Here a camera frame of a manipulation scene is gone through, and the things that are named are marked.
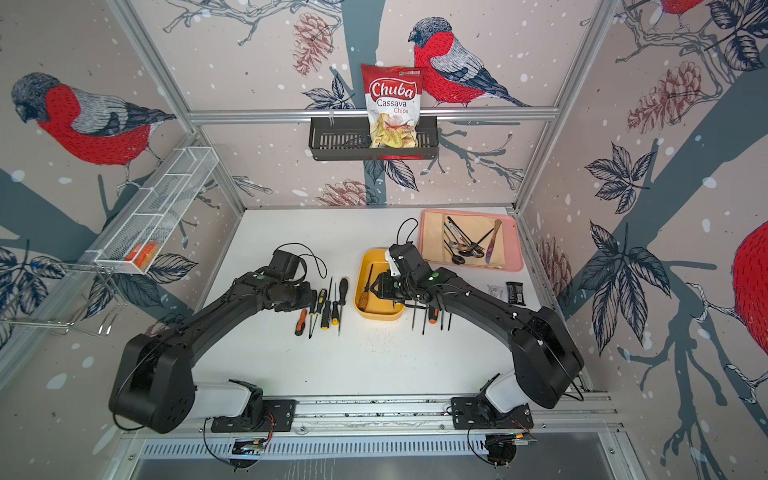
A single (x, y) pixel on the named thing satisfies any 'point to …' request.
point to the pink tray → (512, 241)
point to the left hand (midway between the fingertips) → (314, 292)
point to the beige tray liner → (463, 239)
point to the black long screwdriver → (343, 289)
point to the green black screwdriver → (449, 321)
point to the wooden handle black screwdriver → (364, 295)
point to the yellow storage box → (378, 308)
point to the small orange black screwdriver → (433, 314)
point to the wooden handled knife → (497, 222)
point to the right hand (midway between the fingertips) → (374, 287)
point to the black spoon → (456, 259)
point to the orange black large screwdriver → (423, 330)
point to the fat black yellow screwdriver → (335, 313)
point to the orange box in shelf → (142, 254)
